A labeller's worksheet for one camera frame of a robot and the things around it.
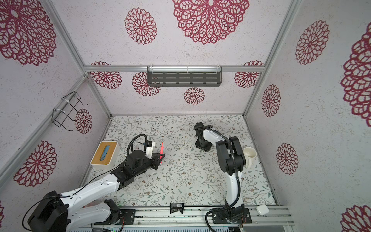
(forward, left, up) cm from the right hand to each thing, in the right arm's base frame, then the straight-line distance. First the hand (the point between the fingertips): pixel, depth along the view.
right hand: (201, 146), depth 100 cm
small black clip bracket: (-39, +16, 0) cm, 42 cm away
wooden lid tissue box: (-12, +62, +5) cm, 63 cm away
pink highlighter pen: (-16, +23, +16) cm, 32 cm away
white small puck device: (-38, -31, -2) cm, 49 cm away
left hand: (-16, +23, +13) cm, 31 cm away
